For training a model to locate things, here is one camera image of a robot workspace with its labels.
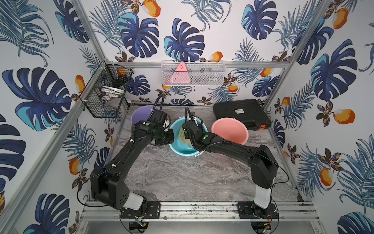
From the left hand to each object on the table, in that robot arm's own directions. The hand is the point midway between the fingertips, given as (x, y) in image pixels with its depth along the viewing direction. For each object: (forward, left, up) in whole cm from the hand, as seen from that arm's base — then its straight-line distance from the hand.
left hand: (174, 141), depth 83 cm
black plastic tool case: (+36, -53, -8) cm, 64 cm away
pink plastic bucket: (+12, -34, -1) cm, 36 cm away
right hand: (+10, -9, +3) cm, 14 cm away
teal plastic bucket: (+1, -1, -8) cm, 8 cm away
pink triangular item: (+36, 0, +20) cm, 41 cm away
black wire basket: (+18, +41, +17) cm, 48 cm away
